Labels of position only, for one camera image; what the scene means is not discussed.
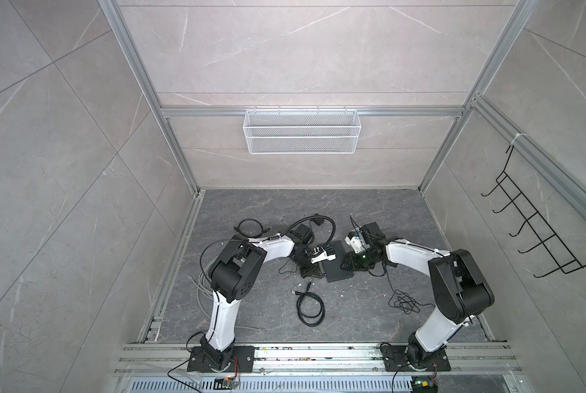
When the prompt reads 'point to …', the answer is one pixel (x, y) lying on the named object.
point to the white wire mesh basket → (301, 132)
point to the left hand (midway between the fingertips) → (320, 269)
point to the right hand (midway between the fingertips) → (345, 264)
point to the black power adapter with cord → (303, 234)
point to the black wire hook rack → (555, 246)
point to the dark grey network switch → (332, 268)
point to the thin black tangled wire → (402, 300)
